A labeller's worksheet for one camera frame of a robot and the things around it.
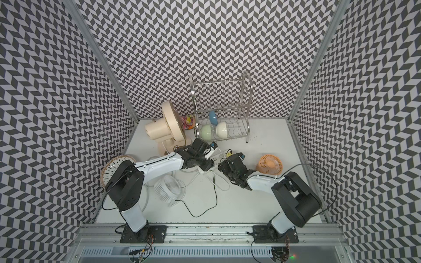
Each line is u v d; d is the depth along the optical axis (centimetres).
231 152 92
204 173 91
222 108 82
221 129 96
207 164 80
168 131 82
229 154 93
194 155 70
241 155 86
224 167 79
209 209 81
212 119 110
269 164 86
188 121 116
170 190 75
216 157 96
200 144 70
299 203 44
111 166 92
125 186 46
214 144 81
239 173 70
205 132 94
